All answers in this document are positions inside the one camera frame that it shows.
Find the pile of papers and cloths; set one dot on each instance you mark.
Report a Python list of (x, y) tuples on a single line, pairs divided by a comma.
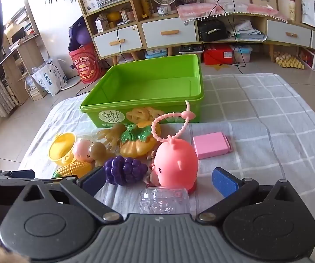
[(249, 31)]

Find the purple toy grapes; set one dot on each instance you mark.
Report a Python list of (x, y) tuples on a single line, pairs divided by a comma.
[(124, 169)]

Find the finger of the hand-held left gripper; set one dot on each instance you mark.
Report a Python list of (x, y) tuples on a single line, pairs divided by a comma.
[(20, 174), (4, 185)]

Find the red printed bucket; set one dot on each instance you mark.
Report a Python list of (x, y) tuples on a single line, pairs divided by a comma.
[(87, 65)]

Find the yellow round object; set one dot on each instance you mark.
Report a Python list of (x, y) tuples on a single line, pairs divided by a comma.
[(113, 16)]

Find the yellow toy pumpkin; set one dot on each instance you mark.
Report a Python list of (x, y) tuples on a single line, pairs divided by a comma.
[(135, 148)]

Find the green plastic box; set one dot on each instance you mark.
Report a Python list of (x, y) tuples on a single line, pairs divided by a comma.
[(146, 87)]

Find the white paper bag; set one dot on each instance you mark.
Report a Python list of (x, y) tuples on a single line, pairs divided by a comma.
[(49, 76)]

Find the grey checked bedsheet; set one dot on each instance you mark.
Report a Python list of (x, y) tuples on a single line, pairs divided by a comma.
[(269, 131)]

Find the beige curtain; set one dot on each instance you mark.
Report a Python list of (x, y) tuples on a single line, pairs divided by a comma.
[(1, 96)]

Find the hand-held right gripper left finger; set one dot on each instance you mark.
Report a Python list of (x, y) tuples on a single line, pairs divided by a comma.
[(91, 182)]

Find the black flat device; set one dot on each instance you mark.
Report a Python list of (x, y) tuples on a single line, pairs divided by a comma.
[(191, 49)]

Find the white carton on shelf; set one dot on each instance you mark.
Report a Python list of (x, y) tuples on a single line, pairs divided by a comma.
[(91, 2)]

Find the long wooden cabinet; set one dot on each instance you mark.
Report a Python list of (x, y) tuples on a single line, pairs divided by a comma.
[(289, 34)]

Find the clear plastic bottle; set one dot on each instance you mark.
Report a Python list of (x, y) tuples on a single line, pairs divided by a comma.
[(163, 200)]

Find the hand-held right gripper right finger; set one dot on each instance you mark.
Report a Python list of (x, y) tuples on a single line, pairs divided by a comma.
[(224, 182)]

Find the pink rectangular case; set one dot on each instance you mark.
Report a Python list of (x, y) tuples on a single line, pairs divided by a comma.
[(211, 145)]

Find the clear plastic storage box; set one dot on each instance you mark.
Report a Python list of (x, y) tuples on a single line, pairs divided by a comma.
[(242, 54)]

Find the red cardboard box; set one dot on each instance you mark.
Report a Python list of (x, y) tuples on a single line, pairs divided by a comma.
[(217, 56)]

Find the pink round toy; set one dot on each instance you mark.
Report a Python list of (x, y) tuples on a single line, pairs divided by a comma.
[(80, 149)]

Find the yellow can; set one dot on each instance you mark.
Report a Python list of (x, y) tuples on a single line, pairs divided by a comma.
[(146, 8)]

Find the blue packets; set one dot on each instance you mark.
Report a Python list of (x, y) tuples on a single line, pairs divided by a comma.
[(156, 54)]

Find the yellow toy pot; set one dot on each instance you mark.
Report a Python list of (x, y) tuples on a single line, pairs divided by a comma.
[(61, 148)]

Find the white barcode box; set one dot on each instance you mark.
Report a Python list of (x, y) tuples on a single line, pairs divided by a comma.
[(101, 24)]

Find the small printed cartons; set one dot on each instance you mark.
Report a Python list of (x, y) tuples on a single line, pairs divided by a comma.
[(127, 15)]

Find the stack of books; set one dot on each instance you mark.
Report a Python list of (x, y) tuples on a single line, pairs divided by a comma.
[(37, 94)]

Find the pink tasselled cloth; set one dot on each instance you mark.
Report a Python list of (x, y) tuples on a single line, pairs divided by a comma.
[(228, 8)]

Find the black bag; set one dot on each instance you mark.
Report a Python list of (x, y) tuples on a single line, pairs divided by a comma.
[(212, 31)]

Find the yellow toy corn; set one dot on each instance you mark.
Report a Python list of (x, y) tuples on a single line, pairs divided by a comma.
[(74, 168)]

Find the yellow egg carton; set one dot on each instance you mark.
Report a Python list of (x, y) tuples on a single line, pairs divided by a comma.
[(289, 61)]

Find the purple cap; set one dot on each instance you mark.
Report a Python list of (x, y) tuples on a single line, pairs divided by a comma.
[(80, 34)]

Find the amber toy octopus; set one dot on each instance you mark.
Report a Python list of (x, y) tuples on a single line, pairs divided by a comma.
[(97, 150)]

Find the wooden desk with shelves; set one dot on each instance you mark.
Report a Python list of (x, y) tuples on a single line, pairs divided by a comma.
[(28, 52)]

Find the wooden shelf cabinet with drawers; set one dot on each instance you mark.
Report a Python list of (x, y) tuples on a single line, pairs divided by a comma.
[(160, 30)]

